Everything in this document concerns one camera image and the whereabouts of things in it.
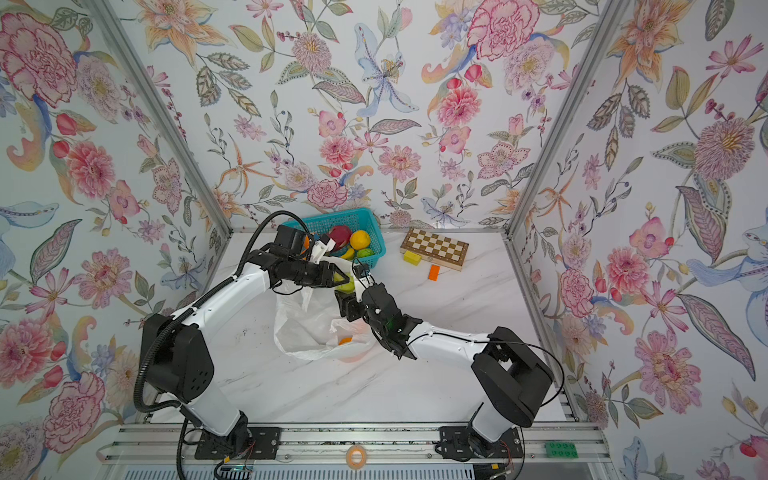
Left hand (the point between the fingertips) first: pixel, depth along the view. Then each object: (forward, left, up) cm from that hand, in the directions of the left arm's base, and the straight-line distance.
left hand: (345, 280), depth 83 cm
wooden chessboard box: (+27, -30, -17) cm, 44 cm away
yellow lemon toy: (+28, -2, -13) cm, 31 cm away
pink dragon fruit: (+29, +5, -12) cm, 32 cm away
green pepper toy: (-2, -1, -1) cm, 2 cm away
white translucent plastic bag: (-3, +13, -19) cm, 23 cm away
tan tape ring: (-39, -2, -20) cm, 44 cm away
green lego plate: (-39, -53, -17) cm, 68 cm away
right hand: (-1, 0, -1) cm, 2 cm away
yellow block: (+23, -21, -17) cm, 36 cm away
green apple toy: (+22, -5, -13) cm, 26 cm away
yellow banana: (+24, +2, -16) cm, 29 cm away
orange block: (+17, -29, -20) cm, 39 cm away
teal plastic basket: (+40, -1, -14) cm, 42 cm away
